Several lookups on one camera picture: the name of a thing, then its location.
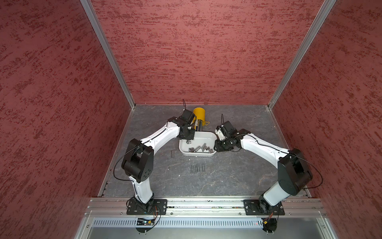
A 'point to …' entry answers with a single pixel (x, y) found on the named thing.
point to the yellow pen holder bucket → (200, 114)
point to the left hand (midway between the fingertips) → (188, 138)
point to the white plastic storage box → (202, 145)
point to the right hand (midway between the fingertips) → (217, 150)
